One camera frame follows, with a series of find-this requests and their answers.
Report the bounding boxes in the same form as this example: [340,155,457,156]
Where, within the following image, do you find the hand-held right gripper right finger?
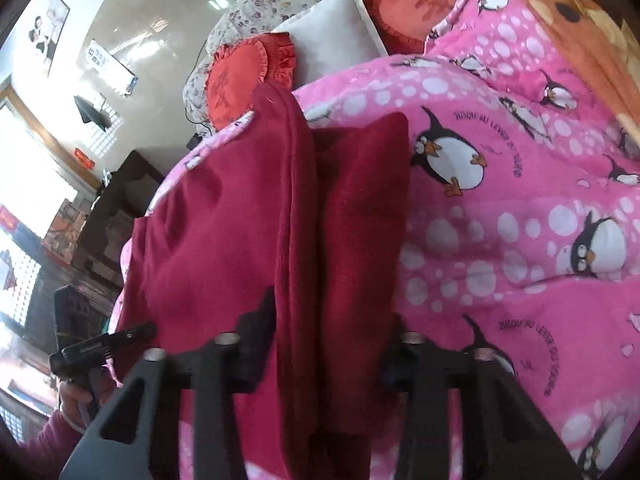
[384,314,586,480]

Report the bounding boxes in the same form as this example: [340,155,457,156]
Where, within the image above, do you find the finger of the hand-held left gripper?
[106,323,158,351]

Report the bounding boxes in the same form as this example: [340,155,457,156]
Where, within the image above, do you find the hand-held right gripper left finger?
[59,287,278,480]

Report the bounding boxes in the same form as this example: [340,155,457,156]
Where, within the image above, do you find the dark red fleece pants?
[112,80,413,480]

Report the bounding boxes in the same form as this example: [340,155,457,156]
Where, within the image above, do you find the person's left forearm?
[17,407,88,461]

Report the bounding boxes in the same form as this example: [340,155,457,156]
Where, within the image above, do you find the person's left hand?
[58,378,102,418]

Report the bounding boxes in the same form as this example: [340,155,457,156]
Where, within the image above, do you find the colourful boxes at window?
[41,197,95,263]

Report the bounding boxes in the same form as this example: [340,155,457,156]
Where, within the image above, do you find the dark wooden cabinet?
[71,149,167,283]

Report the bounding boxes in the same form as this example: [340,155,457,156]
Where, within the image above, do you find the window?
[0,84,78,243]

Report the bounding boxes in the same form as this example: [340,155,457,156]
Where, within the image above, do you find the pink penguin print blanket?
[107,0,640,480]

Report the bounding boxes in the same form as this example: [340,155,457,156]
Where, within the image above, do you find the dark hanging cloth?
[73,93,112,132]

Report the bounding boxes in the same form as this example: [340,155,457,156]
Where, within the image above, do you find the red heart-shaped cushion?
[359,0,483,57]
[204,31,297,132]

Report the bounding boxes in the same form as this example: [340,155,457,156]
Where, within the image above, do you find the white pillow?
[267,0,391,90]

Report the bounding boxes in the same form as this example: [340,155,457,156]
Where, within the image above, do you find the orange blanket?
[510,0,640,128]

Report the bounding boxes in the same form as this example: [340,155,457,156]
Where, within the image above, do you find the black cable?
[183,40,213,137]

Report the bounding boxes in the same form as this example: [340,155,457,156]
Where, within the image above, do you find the white wall sign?
[84,39,140,97]

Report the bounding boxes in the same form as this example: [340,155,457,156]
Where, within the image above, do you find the wall poster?
[24,0,72,77]

